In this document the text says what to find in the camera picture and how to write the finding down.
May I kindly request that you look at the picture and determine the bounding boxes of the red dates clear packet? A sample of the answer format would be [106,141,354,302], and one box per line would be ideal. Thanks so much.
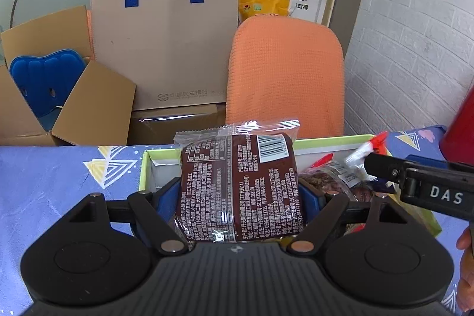
[299,153,374,202]

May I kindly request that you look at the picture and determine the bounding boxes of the white red-tip packet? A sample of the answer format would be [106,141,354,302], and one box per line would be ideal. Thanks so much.
[344,131,388,169]

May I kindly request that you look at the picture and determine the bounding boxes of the dark brown snack packet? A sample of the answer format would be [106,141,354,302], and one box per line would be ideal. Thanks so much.
[174,119,304,242]

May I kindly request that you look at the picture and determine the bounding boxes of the person's right hand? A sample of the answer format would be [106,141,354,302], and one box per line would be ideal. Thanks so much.
[456,227,474,312]

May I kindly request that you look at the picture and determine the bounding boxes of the red thermos jug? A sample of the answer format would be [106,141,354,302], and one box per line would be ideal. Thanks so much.
[439,88,474,165]

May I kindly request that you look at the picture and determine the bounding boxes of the green cardboard box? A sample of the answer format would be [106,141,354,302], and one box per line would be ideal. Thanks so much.
[138,135,442,237]

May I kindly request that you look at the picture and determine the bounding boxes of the taped cardboard box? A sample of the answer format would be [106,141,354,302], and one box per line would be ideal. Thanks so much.
[127,103,226,145]

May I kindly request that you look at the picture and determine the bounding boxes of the blue patterned tablecloth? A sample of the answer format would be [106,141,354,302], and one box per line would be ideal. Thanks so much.
[1,126,467,315]

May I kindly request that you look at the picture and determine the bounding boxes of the open cardboard box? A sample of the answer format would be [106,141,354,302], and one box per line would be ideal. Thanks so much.
[1,7,136,146]

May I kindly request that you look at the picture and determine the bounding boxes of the orange chair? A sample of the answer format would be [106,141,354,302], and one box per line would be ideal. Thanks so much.
[226,15,345,139]

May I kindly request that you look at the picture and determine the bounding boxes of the yellow bag behind chair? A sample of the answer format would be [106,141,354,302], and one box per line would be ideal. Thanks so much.
[238,0,294,23]

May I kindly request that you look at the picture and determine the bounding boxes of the brown paper bag blue handles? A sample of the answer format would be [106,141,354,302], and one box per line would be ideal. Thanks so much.
[91,0,238,110]

